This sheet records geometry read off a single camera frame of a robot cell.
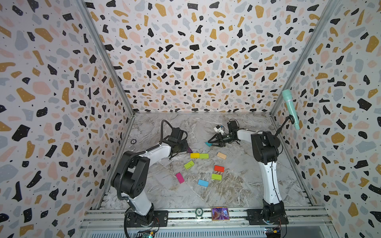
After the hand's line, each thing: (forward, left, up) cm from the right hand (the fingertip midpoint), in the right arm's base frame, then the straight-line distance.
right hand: (214, 143), depth 101 cm
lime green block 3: (-22, -1, -2) cm, 23 cm away
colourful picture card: (-42, -2, -1) cm, 42 cm away
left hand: (-5, +16, +5) cm, 18 cm away
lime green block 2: (-16, +16, -1) cm, 22 cm away
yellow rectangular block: (-8, +13, -2) cm, 15 cm away
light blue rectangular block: (-26, +7, -2) cm, 27 cm away
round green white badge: (-42, +9, +5) cm, 43 cm away
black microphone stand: (+4, -42, +10) cm, 43 cm away
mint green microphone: (+11, -39, +33) cm, 52 cm away
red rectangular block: (-16, -2, -3) cm, 17 cm away
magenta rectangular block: (-24, +21, -2) cm, 32 cm away
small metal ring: (0, +56, 0) cm, 56 cm away
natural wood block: (-8, -5, -2) cm, 10 cm away
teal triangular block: (-1, +3, 0) cm, 3 cm away
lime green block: (-9, +7, -2) cm, 11 cm away
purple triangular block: (-6, +16, +1) cm, 18 cm away
